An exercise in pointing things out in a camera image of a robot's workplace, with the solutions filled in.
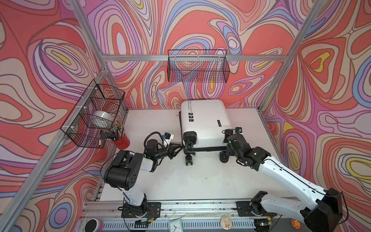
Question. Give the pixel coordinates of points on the black wire basket on back wall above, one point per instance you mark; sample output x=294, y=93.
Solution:
x=198, y=66

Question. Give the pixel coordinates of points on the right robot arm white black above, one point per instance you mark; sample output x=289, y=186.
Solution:
x=318, y=208

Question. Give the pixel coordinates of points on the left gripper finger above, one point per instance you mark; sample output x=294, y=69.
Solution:
x=174, y=153
x=175, y=149

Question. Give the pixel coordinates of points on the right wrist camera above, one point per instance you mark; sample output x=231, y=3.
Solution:
x=231, y=131

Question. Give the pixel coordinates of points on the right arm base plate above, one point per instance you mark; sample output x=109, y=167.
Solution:
x=248, y=209

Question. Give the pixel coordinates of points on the small white clock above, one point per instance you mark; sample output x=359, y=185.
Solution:
x=175, y=226

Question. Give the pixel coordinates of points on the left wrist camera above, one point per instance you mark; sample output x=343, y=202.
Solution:
x=167, y=138

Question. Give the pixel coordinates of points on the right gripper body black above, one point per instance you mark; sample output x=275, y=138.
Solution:
x=232, y=152

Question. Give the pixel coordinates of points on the red pen cup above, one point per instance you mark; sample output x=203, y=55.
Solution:
x=119, y=138

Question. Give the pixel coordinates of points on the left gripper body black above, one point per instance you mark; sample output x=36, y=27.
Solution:
x=162, y=154

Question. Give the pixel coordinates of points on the round food badge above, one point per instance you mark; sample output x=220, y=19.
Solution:
x=225, y=222

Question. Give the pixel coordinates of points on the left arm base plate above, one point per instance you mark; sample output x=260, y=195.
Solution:
x=146, y=210

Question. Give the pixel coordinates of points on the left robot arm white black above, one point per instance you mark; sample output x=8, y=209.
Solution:
x=122, y=173

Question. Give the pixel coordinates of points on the pink cylinder black top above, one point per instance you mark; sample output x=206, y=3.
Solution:
x=93, y=225

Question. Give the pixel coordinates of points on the red round sticker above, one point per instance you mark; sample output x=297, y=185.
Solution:
x=296, y=224

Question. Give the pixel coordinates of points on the black wire basket on left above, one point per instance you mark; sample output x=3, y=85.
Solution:
x=97, y=97

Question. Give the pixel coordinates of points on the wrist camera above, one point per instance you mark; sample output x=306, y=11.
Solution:
x=167, y=138
x=231, y=131

